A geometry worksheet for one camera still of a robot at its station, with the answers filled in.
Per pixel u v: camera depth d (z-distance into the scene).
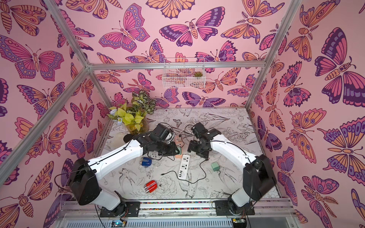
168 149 0.70
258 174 0.44
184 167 0.85
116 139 1.03
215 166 0.87
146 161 0.88
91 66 0.92
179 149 0.80
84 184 0.41
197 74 0.92
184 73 0.95
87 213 0.73
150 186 0.79
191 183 0.83
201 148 0.70
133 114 0.87
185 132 1.04
